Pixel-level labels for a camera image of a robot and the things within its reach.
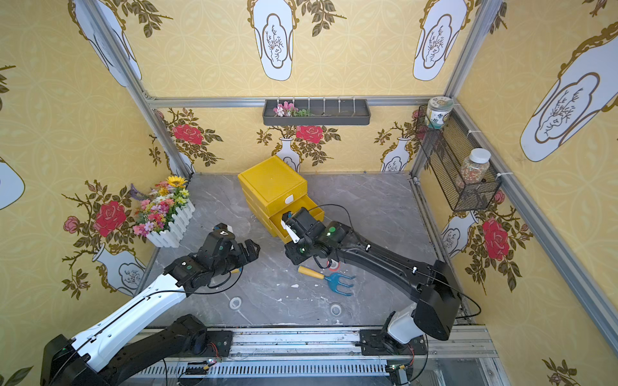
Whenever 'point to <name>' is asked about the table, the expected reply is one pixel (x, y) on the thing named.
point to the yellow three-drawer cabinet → (272, 188)
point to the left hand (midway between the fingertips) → (243, 249)
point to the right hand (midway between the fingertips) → (295, 244)
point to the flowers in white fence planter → (165, 211)
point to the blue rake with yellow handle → (333, 279)
